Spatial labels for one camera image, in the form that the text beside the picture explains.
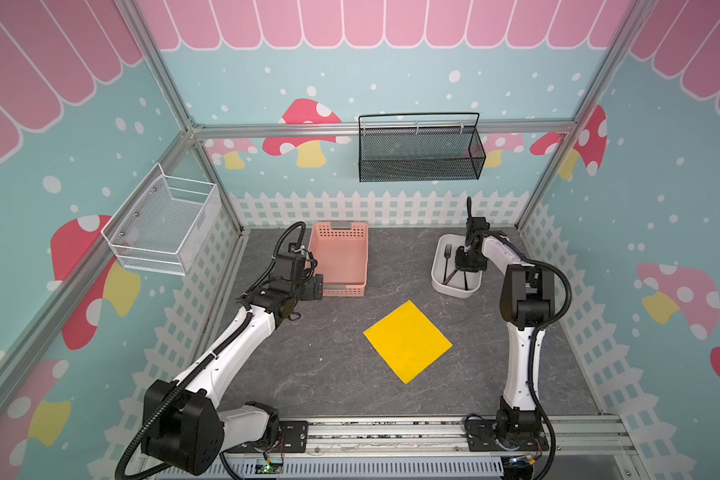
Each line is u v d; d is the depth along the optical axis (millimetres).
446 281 1034
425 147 943
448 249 1125
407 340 918
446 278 1053
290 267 620
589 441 752
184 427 394
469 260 943
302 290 755
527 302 612
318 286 771
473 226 893
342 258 1065
